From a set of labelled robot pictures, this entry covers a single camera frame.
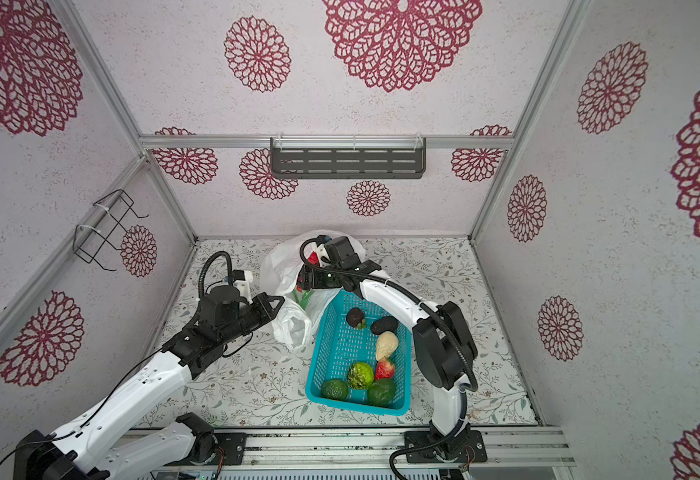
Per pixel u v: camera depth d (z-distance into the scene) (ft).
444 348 1.60
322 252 2.63
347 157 3.08
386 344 2.83
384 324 3.01
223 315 1.85
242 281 2.29
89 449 1.32
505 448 2.50
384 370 2.73
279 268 2.63
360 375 2.61
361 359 2.96
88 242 2.39
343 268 2.23
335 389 2.55
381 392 2.55
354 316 3.03
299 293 2.74
